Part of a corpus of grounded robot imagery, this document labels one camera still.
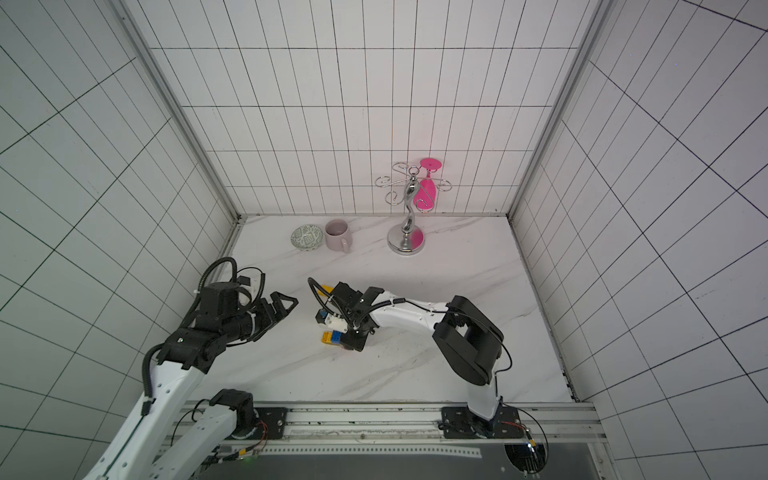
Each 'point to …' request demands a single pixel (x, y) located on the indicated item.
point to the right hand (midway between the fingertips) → (350, 330)
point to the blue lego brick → (336, 337)
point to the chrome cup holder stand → (408, 239)
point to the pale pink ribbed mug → (337, 235)
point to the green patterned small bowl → (307, 237)
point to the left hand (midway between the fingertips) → (285, 315)
